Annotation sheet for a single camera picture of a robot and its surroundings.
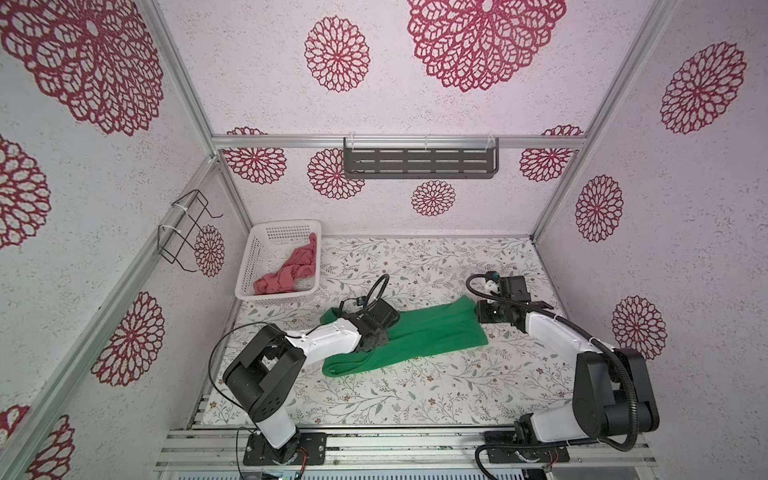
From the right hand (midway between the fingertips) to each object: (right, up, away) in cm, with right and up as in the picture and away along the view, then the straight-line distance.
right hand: (480, 304), depth 92 cm
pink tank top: (-59, +12, +12) cm, 61 cm away
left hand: (-33, -10, 0) cm, 34 cm away
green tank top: (-9, -7, +2) cm, 11 cm away
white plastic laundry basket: (-75, +19, +25) cm, 82 cm away
